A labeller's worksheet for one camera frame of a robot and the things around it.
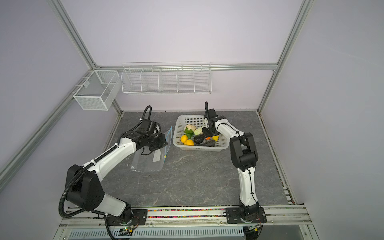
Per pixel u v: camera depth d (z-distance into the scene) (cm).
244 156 56
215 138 101
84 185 42
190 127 102
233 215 74
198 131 103
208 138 95
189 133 100
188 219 74
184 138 99
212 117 81
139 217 73
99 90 99
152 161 93
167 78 99
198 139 97
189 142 96
